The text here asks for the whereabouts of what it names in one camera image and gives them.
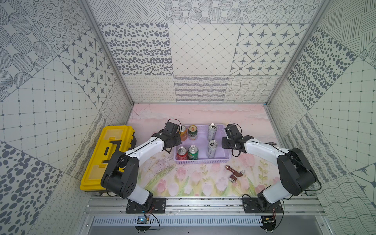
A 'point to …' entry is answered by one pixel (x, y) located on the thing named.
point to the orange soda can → (183, 133)
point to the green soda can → (193, 152)
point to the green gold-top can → (193, 132)
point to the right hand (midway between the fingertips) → (225, 144)
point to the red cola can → (182, 153)
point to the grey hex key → (272, 143)
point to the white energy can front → (213, 145)
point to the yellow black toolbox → (113, 138)
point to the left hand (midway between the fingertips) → (177, 138)
